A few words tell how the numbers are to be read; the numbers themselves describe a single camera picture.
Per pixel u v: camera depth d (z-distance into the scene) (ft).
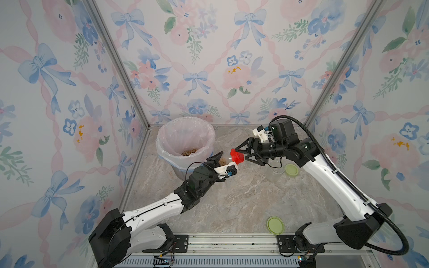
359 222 1.32
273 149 1.88
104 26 2.45
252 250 2.42
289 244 2.40
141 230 1.48
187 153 3.30
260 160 2.05
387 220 1.23
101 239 1.40
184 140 2.96
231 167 2.02
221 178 2.17
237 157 2.18
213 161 2.15
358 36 2.51
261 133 2.16
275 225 2.57
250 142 1.99
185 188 1.99
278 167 1.92
